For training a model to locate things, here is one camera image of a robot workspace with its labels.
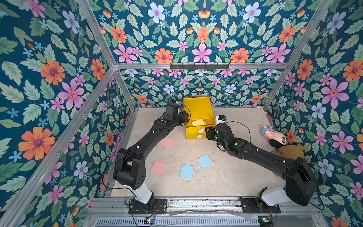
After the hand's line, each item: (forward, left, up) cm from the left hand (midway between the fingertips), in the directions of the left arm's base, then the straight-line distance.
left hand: (187, 114), depth 86 cm
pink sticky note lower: (-23, +21, -23) cm, 38 cm away
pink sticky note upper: (-6, +15, -23) cm, 28 cm away
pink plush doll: (-14, -57, -14) cm, 60 cm away
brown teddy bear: (-25, -60, -11) cm, 66 cm away
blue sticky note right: (-22, -9, -23) cm, 33 cm away
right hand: (-10, -11, -2) cm, 15 cm away
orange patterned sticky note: (-3, -7, -5) cm, 9 cm away
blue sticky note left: (-27, +3, -22) cm, 35 cm away
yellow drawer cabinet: (+1, -8, -2) cm, 8 cm away
